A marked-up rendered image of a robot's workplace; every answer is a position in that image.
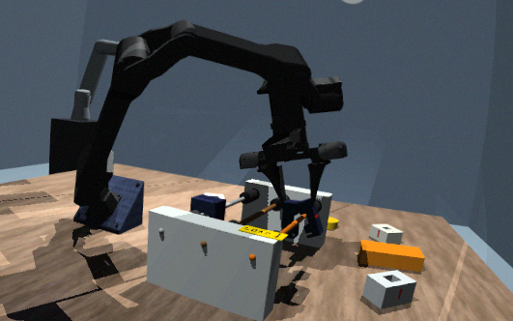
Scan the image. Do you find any orange rectangular bar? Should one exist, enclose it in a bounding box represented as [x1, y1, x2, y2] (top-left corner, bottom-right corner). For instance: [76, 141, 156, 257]
[358, 240, 425, 272]

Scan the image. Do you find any yellow flat disc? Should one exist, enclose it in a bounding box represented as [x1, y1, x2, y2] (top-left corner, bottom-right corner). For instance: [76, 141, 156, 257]
[327, 218, 338, 230]

